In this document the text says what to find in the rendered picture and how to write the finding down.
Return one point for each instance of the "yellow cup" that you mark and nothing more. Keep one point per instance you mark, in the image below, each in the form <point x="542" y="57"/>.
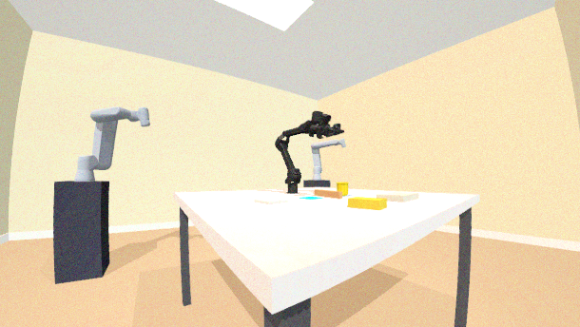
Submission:
<point x="343" y="187"/>

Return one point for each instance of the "cream flat block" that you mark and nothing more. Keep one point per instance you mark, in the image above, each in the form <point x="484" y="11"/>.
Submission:
<point x="398" y="196"/>

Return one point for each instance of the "orange flat bar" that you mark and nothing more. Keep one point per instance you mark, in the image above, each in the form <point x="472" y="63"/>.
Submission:
<point x="328" y="194"/>

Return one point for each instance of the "yellow rectangular block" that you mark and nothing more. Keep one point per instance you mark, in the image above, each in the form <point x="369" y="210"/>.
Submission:
<point x="368" y="203"/>

